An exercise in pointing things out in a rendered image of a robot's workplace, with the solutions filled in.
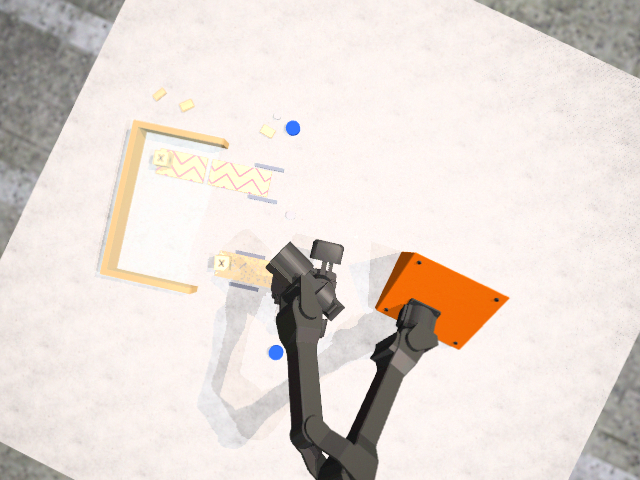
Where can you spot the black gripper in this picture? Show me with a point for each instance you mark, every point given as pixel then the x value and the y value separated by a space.
pixel 326 252

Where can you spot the tan speckled strip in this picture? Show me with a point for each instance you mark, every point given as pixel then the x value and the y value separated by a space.
pixel 247 269

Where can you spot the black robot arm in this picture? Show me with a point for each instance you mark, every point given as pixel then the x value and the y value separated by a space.
pixel 303 300

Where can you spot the pale yellow strip with pink zigzag pattern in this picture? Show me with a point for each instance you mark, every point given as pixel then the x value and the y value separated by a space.
pixel 243 178

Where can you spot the blue circular disc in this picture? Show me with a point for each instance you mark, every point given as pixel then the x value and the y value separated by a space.
pixel 276 352
pixel 293 128

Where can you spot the small pale yellow block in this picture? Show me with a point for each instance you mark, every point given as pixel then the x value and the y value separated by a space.
pixel 160 94
pixel 187 105

